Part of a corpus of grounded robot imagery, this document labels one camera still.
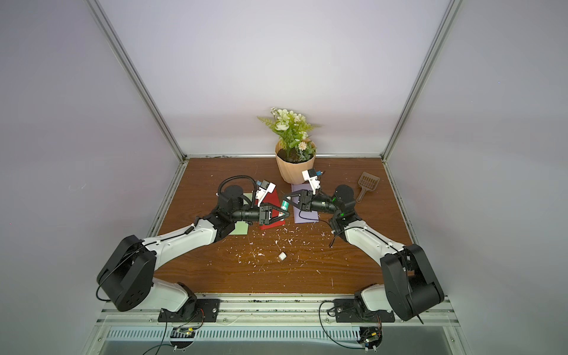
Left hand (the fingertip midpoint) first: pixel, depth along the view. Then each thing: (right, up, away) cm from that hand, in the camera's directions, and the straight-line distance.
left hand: (287, 218), depth 71 cm
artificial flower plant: (+2, +34, +21) cm, 40 cm away
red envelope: (-5, +6, +1) cm, 8 cm away
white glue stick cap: (-3, -18, +14) cm, 23 cm away
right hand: (-1, +8, -1) cm, 8 cm away
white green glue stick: (-1, +4, +1) cm, 4 cm away
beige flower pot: (+2, +23, +35) cm, 41 cm away
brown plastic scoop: (+40, +11, +39) cm, 57 cm away
